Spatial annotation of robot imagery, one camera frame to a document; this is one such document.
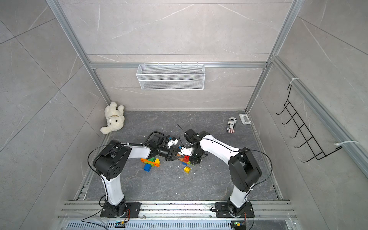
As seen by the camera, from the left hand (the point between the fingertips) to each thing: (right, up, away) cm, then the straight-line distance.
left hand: (183, 156), depth 87 cm
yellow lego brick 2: (+2, -8, -2) cm, 8 cm away
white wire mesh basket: (-9, +54, +13) cm, 56 cm away
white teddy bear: (-50, +24, +16) cm, 58 cm away
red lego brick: (+2, 0, -6) cm, 6 cm away
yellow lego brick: (-16, -3, +1) cm, 17 cm away
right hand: (+8, -1, -1) cm, 8 cm away
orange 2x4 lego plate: (-17, -5, +1) cm, 17 cm away
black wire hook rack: (+58, +24, -15) cm, 65 cm away
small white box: (+50, +24, +27) cm, 62 cm away
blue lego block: (-23, -7, +1) cm, 24 cm away
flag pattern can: (+37, +19, +20) cm, 46 cm away
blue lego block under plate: (+1, -5, +1) cm, 5 cm away
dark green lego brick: (-20, -2, +1) cm, 20 cm away
